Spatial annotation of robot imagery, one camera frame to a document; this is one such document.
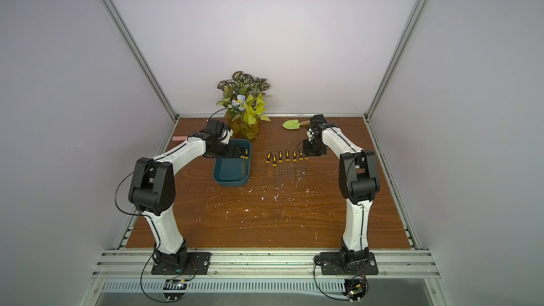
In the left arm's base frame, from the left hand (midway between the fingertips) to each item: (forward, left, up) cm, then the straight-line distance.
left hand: (237, 150), depth 97 cm
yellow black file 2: (-1, -20, -6) cm, 21 cm away
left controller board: (-51, +16, -10) cm, 54 cm away
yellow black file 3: (-1, -24, -6) cm, 25 cm away
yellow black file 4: (-1, -27, -6) cm, 28 cm away
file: (0, -33, -6) cm, 34 cm away
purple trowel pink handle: (+13, +34, -7) cm, 37 cm away
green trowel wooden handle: (+24, -29, -8) cm, 38 cm away
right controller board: (-51, -46, -9) cm, 69 cm away
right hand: (+3, -35, -1) cm, 35 cm away
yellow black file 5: (0, -31, -6) cm, 31 cm away
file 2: (-1, -4, -5) cm, 7 cm away
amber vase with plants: (+13, -4, +18) cm, 22 cm away
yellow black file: (-3, -17, -7) cm, 19 cm away
